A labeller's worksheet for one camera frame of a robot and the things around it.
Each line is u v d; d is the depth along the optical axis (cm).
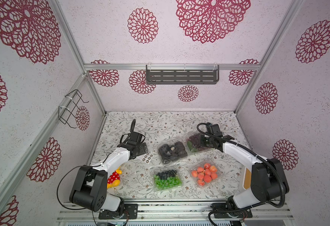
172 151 88
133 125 73
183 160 92
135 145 68
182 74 95
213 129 70
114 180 79
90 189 43
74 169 43
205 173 83
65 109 74
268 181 44
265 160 46
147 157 93
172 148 89
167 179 80
